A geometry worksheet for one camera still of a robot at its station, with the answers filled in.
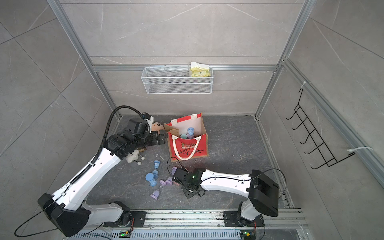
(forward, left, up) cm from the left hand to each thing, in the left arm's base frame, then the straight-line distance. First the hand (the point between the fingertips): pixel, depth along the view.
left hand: (162, 133), depth 74 cm
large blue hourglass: (-15, +8, -19) cm, 26 cm away
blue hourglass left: (-5, +8, -26) cm, 28 cm away
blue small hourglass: (+12, -14, -17) cm, 25 cm away
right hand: (-21, -14, -23) cm, 34 cm away
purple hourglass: (-22, +6, -25) cm, 34 cm away
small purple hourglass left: (-16, +2, -26) cm, 30 cm away
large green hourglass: (+11, -9, -19) cm, 24 cm away
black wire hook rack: (-6, -72, +3) cm, 72 cm away
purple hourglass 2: (-6, -3, -28) cm, 29 cm away
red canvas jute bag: (+3, -8, -21) cm, 22 cm away
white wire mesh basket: (+44, -19, +2) cm, 48 cm away
